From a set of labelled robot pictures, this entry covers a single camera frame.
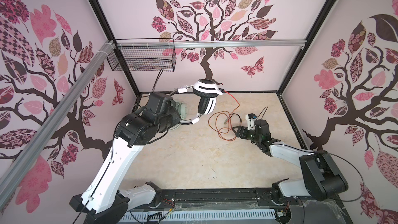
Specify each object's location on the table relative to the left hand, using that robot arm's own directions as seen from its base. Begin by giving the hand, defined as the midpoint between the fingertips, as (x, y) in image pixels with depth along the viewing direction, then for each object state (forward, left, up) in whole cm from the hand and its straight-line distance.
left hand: (178, 118), depth 64 cm
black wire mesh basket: (+49, +25, -1) cm, 55 cm away
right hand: (+11, -31, -25) cm, 41 cm away
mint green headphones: (+26, +3, -26) cm, 37 cm away
